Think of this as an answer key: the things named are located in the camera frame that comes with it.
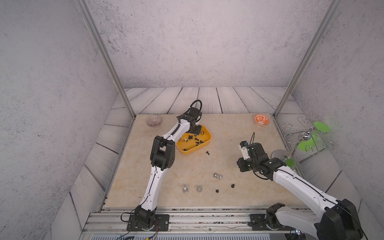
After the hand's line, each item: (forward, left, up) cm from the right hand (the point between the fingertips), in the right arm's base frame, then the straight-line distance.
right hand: (240, 161), depth 83 cm
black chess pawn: (+24, +29, -9) cm, 39 cm away
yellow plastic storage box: (+21, +30, -10) cm, 38 cm away
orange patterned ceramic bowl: (+39, -25, -9) cm, 47 cm away
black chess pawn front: (-12, +13, -10) cm, 20 cm away
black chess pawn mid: (+12, +17, -10) cm, 23 cm away
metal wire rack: (+6, -29, +17) cm, 34 cm away
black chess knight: (+22, +25, -9) cm, 34 cm away
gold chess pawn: (+21, +35, -9) cm, 41 cm away
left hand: (+26, +23, -5) cm, 35 cm away
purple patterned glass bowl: (+38, +57, -6) cm, 69 cm away
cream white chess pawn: (+21, +31, -9) cm, 39 cm away
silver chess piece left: (-13, +30, -9) cm, 34 cm away
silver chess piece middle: (-12, +22, -9) cm, 27 cm away
